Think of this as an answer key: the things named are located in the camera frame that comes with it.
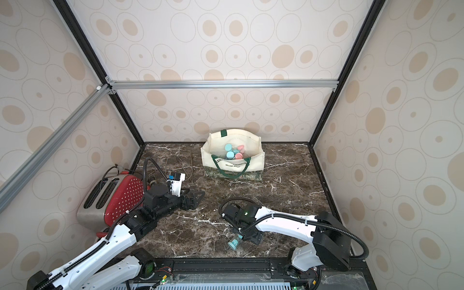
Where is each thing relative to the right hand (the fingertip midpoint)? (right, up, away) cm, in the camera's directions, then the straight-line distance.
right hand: (245, 233), depth 80 cm
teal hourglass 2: (-8, +35, +20) cm, 41 cm away
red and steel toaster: (-57, +17, -5) cm, 60 cm away
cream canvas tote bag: (-15, +35, +8) cm, 39 cm away
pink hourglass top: (-3, +35, +17) cm, 39 cm away
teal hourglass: (-5, -3, -2) cm, 6 cm away
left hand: (-18, +20, -5) cm, 27 cm away
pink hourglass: (-1, +39, +23) cm, 45 cm away
